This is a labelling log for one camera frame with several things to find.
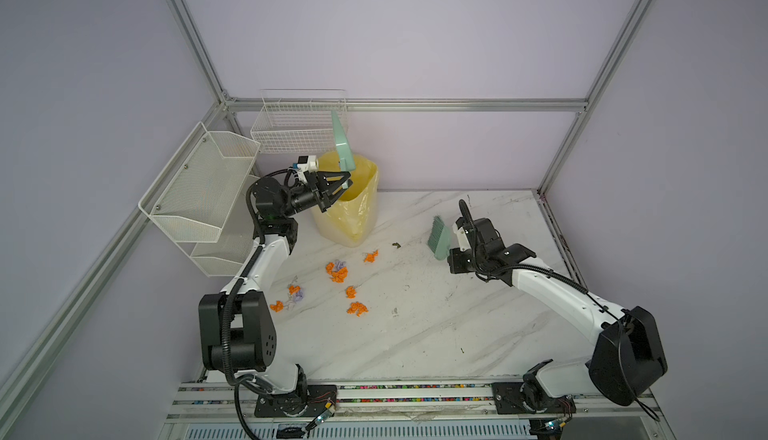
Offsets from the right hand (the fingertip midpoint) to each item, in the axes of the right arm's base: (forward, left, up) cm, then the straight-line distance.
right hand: (447, 257), depth 85 cm
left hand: (+6, +26, +25) cm, 37 cm away
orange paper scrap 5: (-5, +29, -13) cm, 32 cm away
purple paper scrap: (-6, +46, -13) cm, 48 cm away
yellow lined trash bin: (+10, +29, +5) cm, 31 cm away
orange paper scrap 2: (0, +34, -12) cm, 36 cm away
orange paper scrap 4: (-10, +27, -14) cm, 31 cm away
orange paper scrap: (-11, +51, -12) cm, 53 cm away
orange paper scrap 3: (+8, +24, -13) cm, 29 cm away
